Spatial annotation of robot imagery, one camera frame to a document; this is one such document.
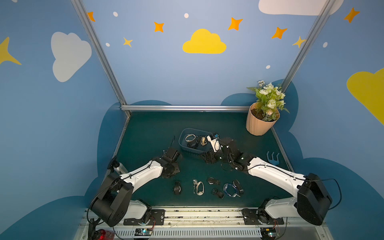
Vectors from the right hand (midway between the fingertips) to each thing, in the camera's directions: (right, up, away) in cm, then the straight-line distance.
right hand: (207, 150), depth 82 cm
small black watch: (+4, -23, -1) cm, 23 cm away
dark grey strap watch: (+18, -20, +4) cm, 27 cm away
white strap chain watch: (-5, -22, +2) cm, 22 cm away
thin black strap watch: (-8, +1, +19) cm, 21 cm away
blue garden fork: (+45, -10, +13) cm, 48 cm away
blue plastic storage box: (-4, +8, +26) cm, 27 cm away
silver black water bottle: (-49, -10, -1) cm, 50 cm away
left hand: (-16, -13, +6) cm, 22 cm away
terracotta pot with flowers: (+40, +22, +19) cm, 50 cm away
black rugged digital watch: (-16, -19, -4) cm, 26 cm away
